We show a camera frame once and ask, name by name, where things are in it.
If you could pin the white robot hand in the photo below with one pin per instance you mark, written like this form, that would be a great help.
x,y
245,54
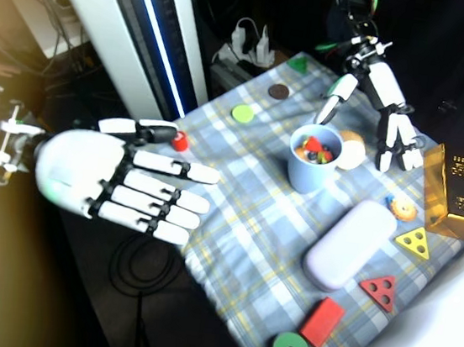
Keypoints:
x,y
76,163
388,87

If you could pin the chocolate topped toy cupcake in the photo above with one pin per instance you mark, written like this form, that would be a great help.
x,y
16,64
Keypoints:
x,y
350,154

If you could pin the blue plastic cup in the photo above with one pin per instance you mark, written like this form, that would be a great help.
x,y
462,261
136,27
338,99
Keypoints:
x,y
308,176

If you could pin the green triangle block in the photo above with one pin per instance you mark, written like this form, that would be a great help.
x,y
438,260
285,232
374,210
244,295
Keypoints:
x,y
298,64

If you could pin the red cap with white print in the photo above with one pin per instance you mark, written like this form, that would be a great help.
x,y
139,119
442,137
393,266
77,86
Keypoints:
x,y
181,142

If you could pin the brown sandwich cookie toy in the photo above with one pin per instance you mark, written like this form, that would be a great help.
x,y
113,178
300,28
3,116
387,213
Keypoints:
x,y
279,91

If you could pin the swirl butter cookie toy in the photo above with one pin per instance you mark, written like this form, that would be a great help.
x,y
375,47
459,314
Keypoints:
x,y
405,211

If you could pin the shiny gold bar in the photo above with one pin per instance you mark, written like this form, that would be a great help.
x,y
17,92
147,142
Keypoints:
x,y
463,189

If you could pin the white plug adapter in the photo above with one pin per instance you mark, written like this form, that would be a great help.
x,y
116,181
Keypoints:
x,y
242,35
263,44

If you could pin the white column with blue strip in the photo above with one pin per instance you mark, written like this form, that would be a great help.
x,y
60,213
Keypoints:
x,y
105,31

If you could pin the white shelf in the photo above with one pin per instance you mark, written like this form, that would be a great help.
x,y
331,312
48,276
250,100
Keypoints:
x,y
46,28

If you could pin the white power strip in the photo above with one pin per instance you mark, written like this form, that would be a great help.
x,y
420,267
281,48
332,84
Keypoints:
x,y
246,59

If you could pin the green sandwich cookie toy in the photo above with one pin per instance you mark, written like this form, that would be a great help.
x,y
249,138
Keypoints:
x,y
242,113

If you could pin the yellow triangle block with holes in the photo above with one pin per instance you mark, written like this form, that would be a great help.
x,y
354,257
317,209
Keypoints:
x,y
412,243

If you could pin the grey box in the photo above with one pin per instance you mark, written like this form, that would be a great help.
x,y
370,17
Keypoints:
x,y
229,78

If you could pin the lilac glasses case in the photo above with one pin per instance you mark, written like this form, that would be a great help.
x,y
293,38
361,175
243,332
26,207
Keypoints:
x,y
350,243

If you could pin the blue plaid cloth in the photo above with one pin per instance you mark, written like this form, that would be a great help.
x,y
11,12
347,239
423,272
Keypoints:
x,y
261,211

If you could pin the red triangle block with holes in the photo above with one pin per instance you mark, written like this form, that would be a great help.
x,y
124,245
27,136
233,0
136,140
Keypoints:
x,y
382,291

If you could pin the red rectangular block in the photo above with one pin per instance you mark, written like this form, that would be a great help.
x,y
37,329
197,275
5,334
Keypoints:
x,y
321,322

